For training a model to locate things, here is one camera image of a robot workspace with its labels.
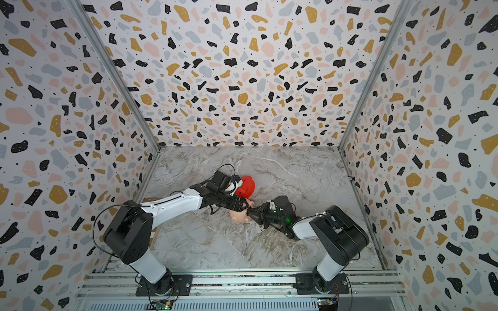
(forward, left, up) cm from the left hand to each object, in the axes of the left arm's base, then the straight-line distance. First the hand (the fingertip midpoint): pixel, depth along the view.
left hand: (244, 203), depth 88 cm
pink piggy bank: (-5, +1, -2) cm, 6 cm away
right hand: (-4, -2, +1) cm, 5 cm away
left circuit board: (-37, +28, -9) cm, 47 cm away
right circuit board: (-37, -32, -9) cm, 50 cm away
